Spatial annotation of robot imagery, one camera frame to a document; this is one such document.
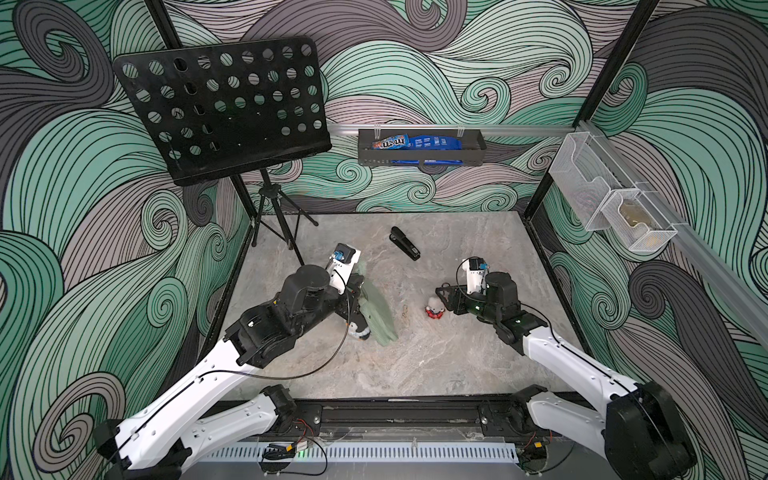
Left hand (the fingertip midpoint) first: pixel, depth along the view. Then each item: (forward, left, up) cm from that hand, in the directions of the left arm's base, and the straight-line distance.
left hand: (359, 273), depth 64 cm
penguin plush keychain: (-6, 0, -19) cm, 20 cm away
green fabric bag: (-5, -4, -7) cm, 9 cm away
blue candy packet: (+47, -17, +3) cm, 50 cm away
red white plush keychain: (+4, -21, -25) cm, 33 cm away
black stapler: (+33, -13, -29) cm, 46 cm away
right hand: (+7, -23, -19) cm, 31 cm away
